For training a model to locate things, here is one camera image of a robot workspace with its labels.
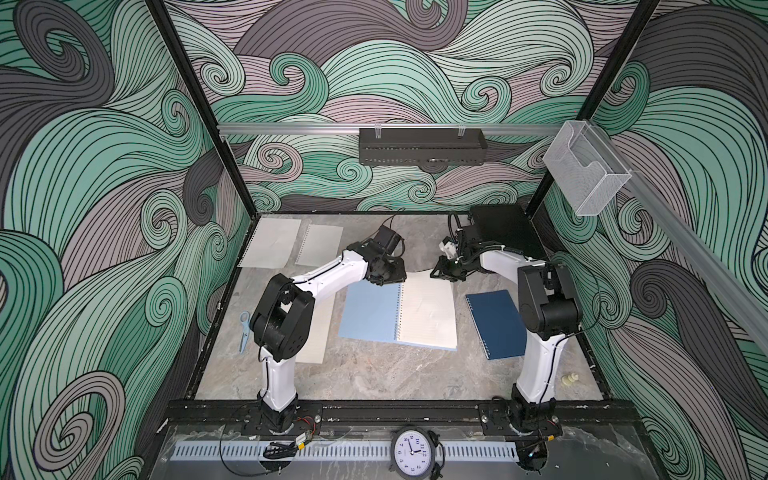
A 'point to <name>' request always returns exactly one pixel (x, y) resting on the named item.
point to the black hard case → (510, 226)
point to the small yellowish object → (568, 379)
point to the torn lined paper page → (271, 244)
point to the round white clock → (412, 453)
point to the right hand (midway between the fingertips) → (430, 275)
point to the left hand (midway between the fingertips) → (403, 274)
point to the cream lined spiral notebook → (315, 348)
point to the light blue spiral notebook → (419, 311)
